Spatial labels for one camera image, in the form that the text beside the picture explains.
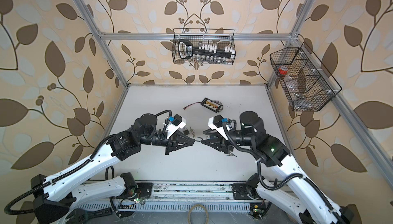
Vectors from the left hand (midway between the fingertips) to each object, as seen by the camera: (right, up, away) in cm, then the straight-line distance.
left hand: (192, 142), depth 59 cm
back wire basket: (+1, +40, +28) cm, 49 cm away
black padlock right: (+21, -14, +27) cm, 37 cm away
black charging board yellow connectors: (+12, +13, +46) cm, 49 cm away
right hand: (+5, +2, -1) cm, 5 cm away
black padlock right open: (+3, +1, +2) cm, 3 cm away
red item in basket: (+50, +34, +27) cm, 67 cm away
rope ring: (-2, -35, +11) cm, 37 cm away
